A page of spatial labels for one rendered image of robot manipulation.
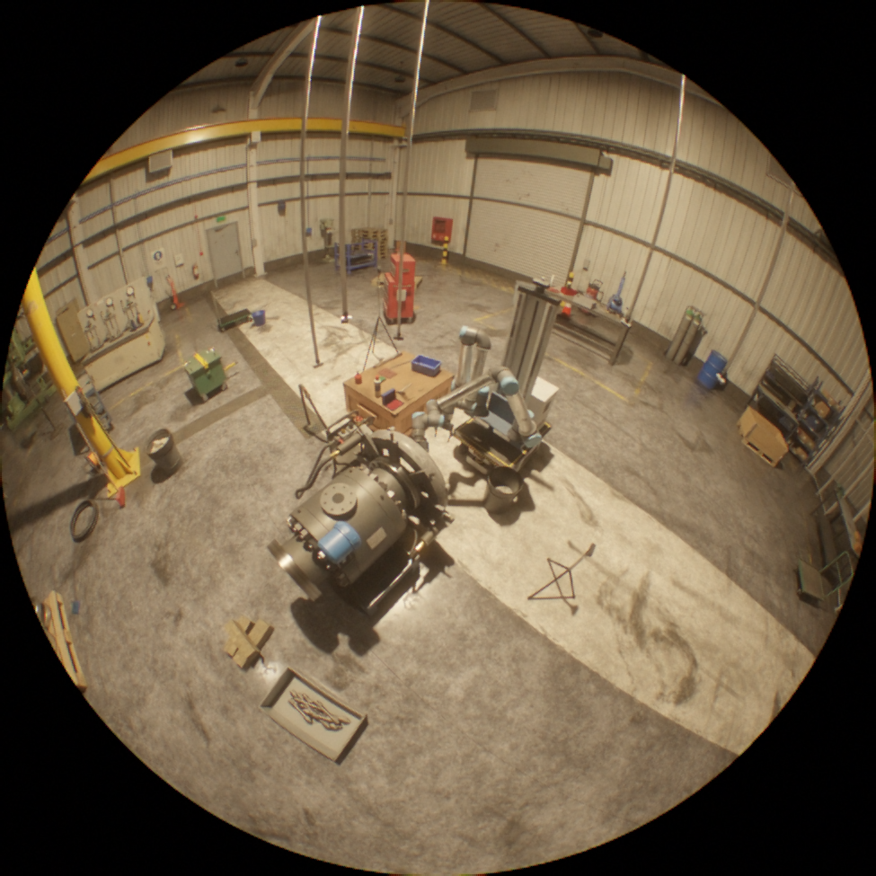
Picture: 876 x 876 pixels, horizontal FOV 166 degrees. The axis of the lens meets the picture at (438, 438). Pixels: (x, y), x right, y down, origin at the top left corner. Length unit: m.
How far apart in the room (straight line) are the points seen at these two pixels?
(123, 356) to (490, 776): 7.92
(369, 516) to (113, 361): 6.49
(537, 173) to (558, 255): 2.75
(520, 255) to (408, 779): 11.20
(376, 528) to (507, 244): 9.93
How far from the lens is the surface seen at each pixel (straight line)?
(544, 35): 10.94
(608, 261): 9.46
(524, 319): 2.49
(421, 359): 3.60
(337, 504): 1.71
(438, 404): 2.18
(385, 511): 1.79
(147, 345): 7.01
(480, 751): 2.47
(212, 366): 4.61
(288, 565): 1.74
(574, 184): 9.90
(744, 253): 9.34
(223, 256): 11.81
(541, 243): 10.11
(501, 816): 2.72
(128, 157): 11.52
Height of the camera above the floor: 2.34
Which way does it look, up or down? 45 degrees down
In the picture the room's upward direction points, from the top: 7 degrees clockwise
